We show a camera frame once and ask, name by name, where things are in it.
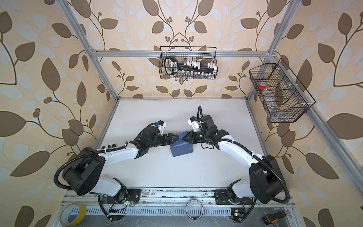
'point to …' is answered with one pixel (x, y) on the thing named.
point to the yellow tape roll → (73, 213)
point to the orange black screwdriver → (272, 218)
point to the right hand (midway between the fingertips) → (183, 139)
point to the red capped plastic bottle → (262, 85)
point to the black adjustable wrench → (113, 145)
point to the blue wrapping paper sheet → (180, 147)
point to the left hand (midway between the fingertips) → (173, 136)
